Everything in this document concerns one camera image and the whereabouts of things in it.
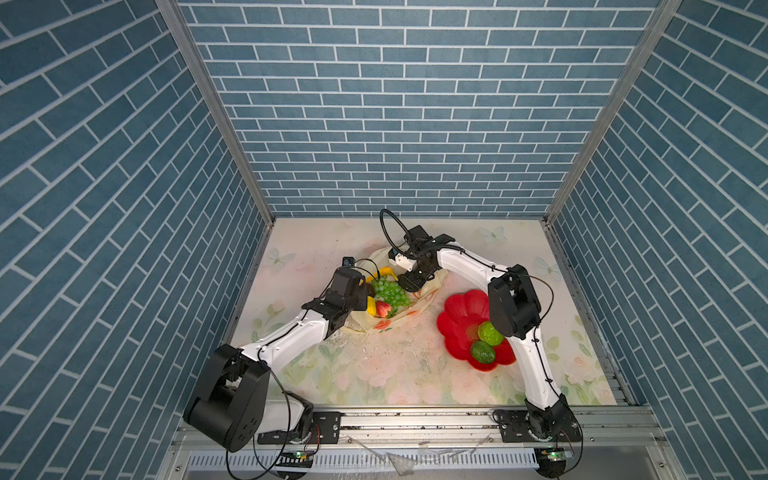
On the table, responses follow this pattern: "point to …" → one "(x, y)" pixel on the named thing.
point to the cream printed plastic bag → (361, 323)
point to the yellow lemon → (371, 306)
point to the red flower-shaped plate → (458, 325)
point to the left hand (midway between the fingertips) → (365, 290)
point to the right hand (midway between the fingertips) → (413, 280)
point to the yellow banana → (382, 272)
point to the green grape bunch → (387, 290)
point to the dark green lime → (483, 352)
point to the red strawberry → (382, 308)
